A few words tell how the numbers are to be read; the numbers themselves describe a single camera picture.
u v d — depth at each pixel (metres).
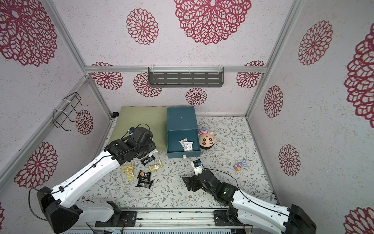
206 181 0.58
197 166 0.69
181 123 0.87
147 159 0.95
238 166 0.90
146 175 0.87
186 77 0.95
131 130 0.67
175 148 0.87
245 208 0.51
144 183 0.84
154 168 0.90
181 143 0.85
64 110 0.75
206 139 0.95
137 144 0.54
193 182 0.68
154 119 1.02
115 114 1.21
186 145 0.81
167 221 0.74
